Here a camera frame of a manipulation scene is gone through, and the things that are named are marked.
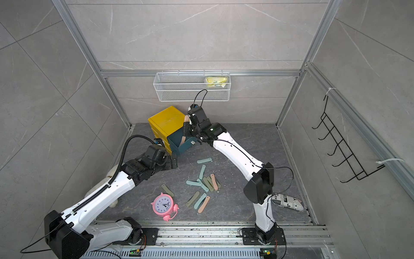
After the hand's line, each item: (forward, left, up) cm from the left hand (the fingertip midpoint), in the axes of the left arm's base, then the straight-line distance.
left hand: (170, 157), depth 79 cm
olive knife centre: (-5, -18, -19) cm, 27 cm away
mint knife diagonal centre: (-8, -16, -19) cm, 26 cm away
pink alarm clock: (-18, +5, -17) cm, 25 cm away
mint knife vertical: (+1, -15, -20) cm, 25 cm away
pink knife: (-6, -22, -19) cm, 29 cm away
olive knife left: (-9, +5, -19) cm, 22 cm away
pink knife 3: (-18, -16, -19) cm, 30 cm away
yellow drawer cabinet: (+22, +5, +2) cm, 23 cm away
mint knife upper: (+9, -16, -20) cm, 27 cm away
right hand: (+11, -8, +10) cm, 17 cm away
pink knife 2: (+13, -9, +12) cm, 20 cm away
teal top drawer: (+12, -1, -2) cm, 12 cm away
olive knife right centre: (-7, -20, -19) cm, 29 cm away
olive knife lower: (-17, -8, -20) cm, 27 cm away
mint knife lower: (-16, -14, -19) cm, 28 cm away
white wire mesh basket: (+46, -11, +10) cm, 49 cm away
